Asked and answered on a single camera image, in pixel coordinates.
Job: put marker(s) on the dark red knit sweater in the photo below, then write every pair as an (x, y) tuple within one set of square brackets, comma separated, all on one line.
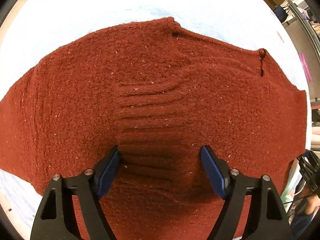
[(158, 92)]

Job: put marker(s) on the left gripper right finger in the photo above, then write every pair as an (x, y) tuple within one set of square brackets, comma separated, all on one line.
[(266, 219)]

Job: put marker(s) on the dark blue bag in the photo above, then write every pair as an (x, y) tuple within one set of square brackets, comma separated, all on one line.
[(281, 13)]

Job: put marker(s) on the light blue patterned bedsheet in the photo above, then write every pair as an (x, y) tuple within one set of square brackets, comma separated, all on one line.
[(34, 28)]

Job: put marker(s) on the grey shelving rack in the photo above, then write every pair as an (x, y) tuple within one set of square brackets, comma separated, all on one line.
[(297, 15)]

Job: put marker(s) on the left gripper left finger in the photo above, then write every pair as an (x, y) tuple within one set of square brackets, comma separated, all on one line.
[(55, 218)]

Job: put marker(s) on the person's right hand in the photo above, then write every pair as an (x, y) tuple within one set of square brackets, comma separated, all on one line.
[(308, 204)]

